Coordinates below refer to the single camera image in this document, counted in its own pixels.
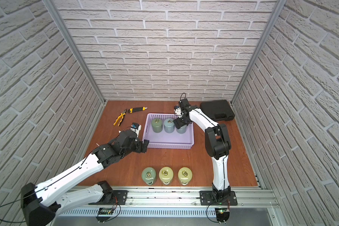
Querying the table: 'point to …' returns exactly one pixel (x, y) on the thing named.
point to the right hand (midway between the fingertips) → (184, 122)
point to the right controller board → (222, 214)
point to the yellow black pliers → (122, 115)
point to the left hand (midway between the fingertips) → (144, 137)
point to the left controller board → (103, 214)
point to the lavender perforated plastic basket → (167, 141)
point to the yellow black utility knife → (131, 110)
